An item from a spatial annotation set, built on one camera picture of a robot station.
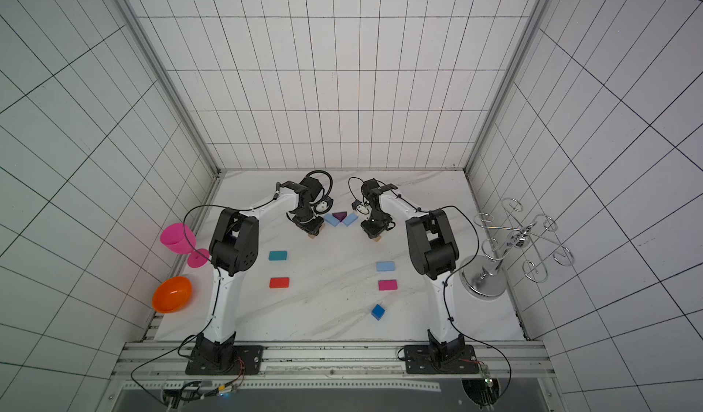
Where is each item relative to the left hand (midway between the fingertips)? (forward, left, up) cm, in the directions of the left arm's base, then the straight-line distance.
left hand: (310, 233), depth 98 cm
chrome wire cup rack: (-17, -59, +2) cm, 61 cm away
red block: (-18, +9, -1) cm, 20 cm away
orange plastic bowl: (-23, +41, +1) cm, 47 cm away
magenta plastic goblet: (-11, +36, +15) cm, 40 cm away
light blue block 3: (-13, -27, 0) cm, 30 cm away
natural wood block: (-1, -1, 0) cm, 1 cm away
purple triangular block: (+8, -11, 0) cm, 13 cm away
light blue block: (+7, -7, 0) cm, 10 cm away
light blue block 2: (+7, -15, 0) cm, 16 cm away
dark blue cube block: (-27, -24, +1) cm, 36 cm away
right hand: (+4, -25, 0) cm, 25 cm away
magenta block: (-19, -27, 0) cm, 33 cm away
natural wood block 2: (-2, -25, 0) cm, 25 cm away
